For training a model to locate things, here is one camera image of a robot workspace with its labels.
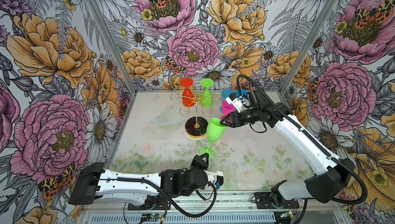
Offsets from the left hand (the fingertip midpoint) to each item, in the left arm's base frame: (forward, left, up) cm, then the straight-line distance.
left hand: (202, 152), depth 72 cm
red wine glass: (+24, +7, +11) cm, 28 cm away
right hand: (+8, -10, +9) cm, 16 cm away
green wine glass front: (+5, -5, +11) cm, 13 cm away
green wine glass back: (+31, -3, +4) cm, 31 cm away
